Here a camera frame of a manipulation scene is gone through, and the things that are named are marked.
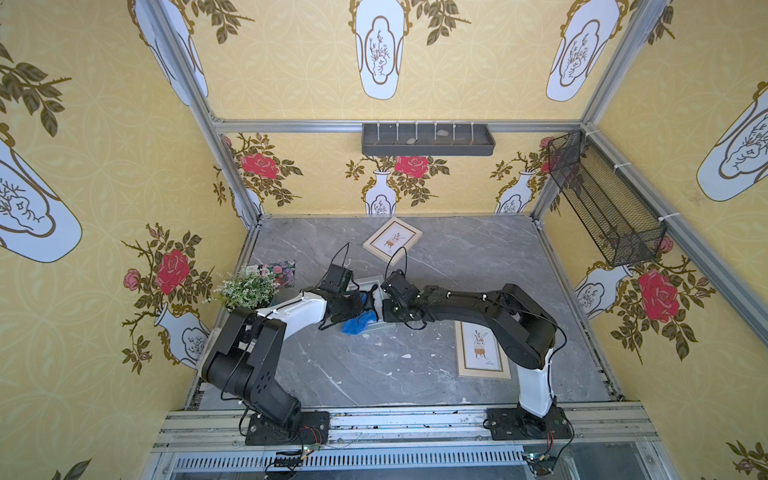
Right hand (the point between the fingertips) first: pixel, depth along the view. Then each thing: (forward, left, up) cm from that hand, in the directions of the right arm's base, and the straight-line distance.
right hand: (386, 319), depth 94 cm
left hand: (+2, +7, +3) cm, 8 cm away
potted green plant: (-2, +37, +19) cm, 42 cm away
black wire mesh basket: (+19, -66, +26) cm, 73 cm away
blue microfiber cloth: (-5, +8, +7) cm, 12 cm away
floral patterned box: (+15, +36, +2) cm, 39 cm away
